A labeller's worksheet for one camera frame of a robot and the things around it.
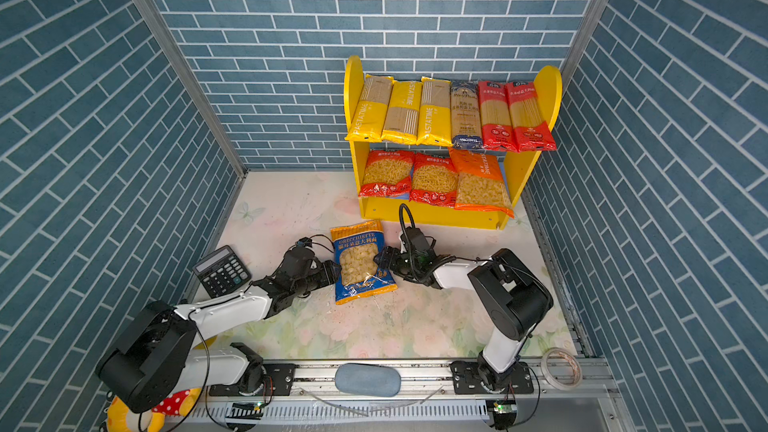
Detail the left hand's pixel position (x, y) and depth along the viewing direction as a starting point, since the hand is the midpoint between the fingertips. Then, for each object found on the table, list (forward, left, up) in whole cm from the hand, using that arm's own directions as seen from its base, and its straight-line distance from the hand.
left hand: (338, 270), depth 89 cm
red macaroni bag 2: (+23, -30, +15) cm, 41 cm away
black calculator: (+1, +36, -3) cm, 36 cm away
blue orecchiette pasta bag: (+8, -5, +1) cm, 9 cm away
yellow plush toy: (-35, +42, +2) cm, 55 cm away
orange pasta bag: (+22, -45, +15) cm, 52 cm away
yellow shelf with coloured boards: (+30, -60, +13) cm, 68 cm away
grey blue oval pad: (-28, -10, -1) cm, 30 cm away
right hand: (+3, -12, 0) cm, 12 cm away
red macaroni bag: (+27, -14, +14) cm, 34 cm away
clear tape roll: (-27, -55, -2) cm, 62 cm away
